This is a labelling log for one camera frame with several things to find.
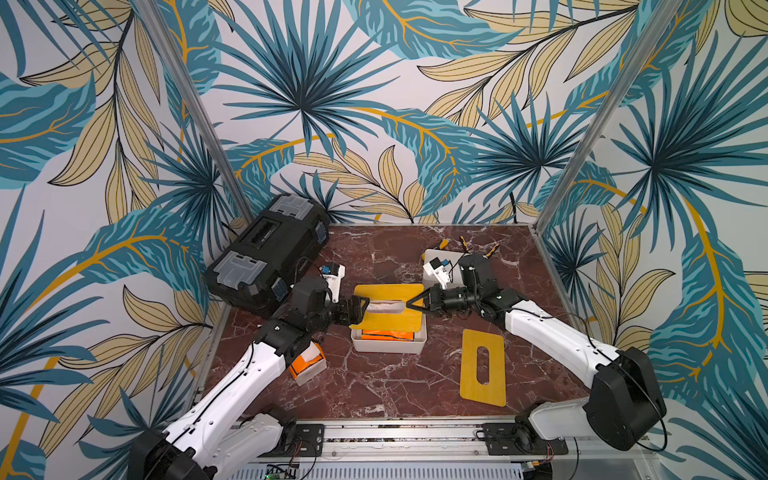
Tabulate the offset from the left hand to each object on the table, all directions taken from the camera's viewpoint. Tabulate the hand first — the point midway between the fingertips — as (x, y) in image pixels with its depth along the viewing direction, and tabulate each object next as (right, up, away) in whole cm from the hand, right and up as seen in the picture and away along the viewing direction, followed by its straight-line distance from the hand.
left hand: (356, 303), depth 77 cm
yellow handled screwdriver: (+29, +17, +36) cm, 49 cm away
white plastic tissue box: (+16, -14, +7) cm, 22 cm away
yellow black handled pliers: (+48, +14, +36) cm, 61 cm away
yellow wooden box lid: (+14, -4, -3) cm, 15 cm away
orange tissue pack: (-12, -16, +1) cm, 20 cm away
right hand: (+13, 0, -2) cm, 13 cm away
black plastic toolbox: (-29, +8, +7) cm, 30 cm away
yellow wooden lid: (+31, -24, +5) cm, 39 cm away
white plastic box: (+24, +7, -5) cm, 26 cm away
